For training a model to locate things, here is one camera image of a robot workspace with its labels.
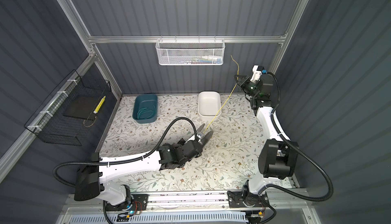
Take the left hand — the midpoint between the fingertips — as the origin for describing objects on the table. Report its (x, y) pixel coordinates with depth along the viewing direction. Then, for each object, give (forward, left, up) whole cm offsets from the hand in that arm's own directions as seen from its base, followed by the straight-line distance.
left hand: (191, 143), depth 78 cm
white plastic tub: (+40, -14, -13) cm, 44 cm away
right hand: (+25, -25, +23) cm, 42 cm away
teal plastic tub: (+45, +36, -13) cm, 59 cm away
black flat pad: (+19, +57, +11) cm, 61 cm away
